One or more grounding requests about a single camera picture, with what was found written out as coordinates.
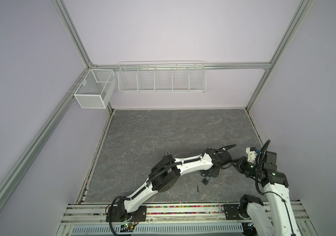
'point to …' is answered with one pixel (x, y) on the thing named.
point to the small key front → (198, 190)
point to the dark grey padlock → (206, 180)
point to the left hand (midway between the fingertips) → (210, 175)
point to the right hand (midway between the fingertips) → (232, 162)
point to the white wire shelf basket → (162, 76)
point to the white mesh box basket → (97, 89)
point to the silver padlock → (166, 153)
